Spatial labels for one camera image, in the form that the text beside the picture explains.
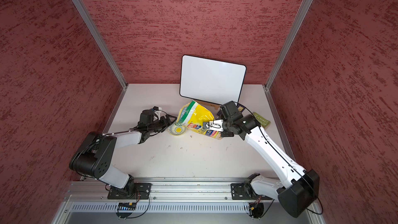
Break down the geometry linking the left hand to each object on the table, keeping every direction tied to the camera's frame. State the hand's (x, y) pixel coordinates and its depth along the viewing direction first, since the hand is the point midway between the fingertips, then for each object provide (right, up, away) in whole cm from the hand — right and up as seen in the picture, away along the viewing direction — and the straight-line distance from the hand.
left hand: (174, 122), depth 92 cm
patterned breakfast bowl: (+1, -5, +3) cm, 6 cm away
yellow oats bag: (+14, +7, -21) cm, 26 cm away
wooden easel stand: (+26, +10, +11) cm, 30 cm away
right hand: (+28, +2, -14) cm, 31 cm away
